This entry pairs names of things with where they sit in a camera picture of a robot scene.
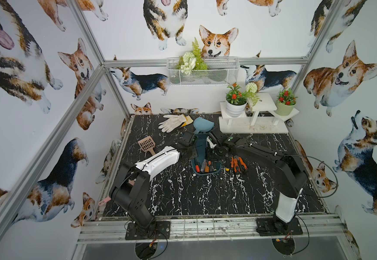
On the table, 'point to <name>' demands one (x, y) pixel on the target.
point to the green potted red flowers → (285, 102)
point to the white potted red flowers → (235, 103)
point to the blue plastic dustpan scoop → (201, 124)
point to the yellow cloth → (188, 121)
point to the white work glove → (173, 122)
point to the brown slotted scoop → (147, 144)
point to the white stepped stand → (260, 117)
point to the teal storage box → (201, 165)
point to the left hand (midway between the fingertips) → (194, 149)
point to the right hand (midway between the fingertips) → (204, 157)
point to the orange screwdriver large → (235, 164)
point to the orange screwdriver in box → (232, 162)
